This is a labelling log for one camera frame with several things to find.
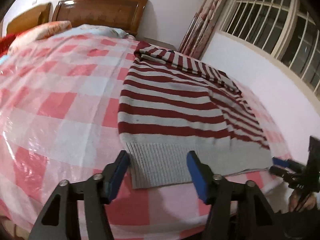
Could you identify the red grey striped sweater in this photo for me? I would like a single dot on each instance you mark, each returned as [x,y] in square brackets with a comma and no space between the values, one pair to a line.
[171,104]

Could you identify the pink checkered bed sheet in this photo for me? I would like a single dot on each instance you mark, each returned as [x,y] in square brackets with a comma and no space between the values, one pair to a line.
[59,106]

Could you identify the light wooden headboard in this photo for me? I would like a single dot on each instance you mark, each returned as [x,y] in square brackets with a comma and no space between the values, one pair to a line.
[29,19]

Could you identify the orange floral pillow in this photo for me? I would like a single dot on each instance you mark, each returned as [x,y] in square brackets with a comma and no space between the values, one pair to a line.
[39,32]

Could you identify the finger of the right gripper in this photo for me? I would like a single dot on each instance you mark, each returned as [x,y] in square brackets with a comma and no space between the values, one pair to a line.
[280,172]
[280,162]

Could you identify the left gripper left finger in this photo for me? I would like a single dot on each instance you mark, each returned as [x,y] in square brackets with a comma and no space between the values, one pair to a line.
[59,218]

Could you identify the pink floral curtain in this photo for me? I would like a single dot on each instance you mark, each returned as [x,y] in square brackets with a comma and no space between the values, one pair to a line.
[201,28]

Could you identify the dark wooden headboard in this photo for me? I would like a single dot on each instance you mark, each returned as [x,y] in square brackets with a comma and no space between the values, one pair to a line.
[123,14]

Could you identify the window with white bars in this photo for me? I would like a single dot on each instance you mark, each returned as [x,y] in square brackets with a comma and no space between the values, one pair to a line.
[282,28]

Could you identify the light blue floral quilt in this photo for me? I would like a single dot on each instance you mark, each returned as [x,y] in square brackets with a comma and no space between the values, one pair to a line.
[95,30]

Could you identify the person's right hand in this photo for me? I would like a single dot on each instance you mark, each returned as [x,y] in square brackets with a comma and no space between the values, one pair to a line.
[308,204]

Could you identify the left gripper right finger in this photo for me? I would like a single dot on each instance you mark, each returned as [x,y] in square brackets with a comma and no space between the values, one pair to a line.
[237,211]

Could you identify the red blanket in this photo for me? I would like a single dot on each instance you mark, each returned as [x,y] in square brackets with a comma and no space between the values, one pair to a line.
[5,43]

